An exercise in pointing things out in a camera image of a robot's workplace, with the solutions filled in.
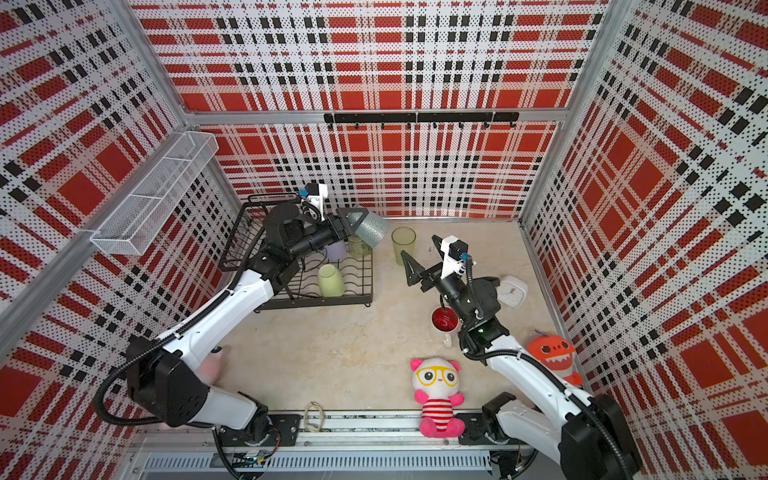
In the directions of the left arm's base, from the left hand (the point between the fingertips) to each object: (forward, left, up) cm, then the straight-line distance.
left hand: (368, 214), depth 72 cm
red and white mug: (-12, -21, -35) cm, 43 cm away
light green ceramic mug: (-2, +14, -26) cm, 30 cm away
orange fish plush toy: (-25, -49, -27) cm, 61 cm away
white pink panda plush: (-31, -17, -29) cm, 46 cm away
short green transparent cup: (+21, +9, -39) cm, 45 cm away
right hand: (-7, -13, -3) cm, 15 cm away
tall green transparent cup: (+13, -8, -24) cm, 28 cm away
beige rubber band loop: (-38, +13, -37) cm, 54 cm away
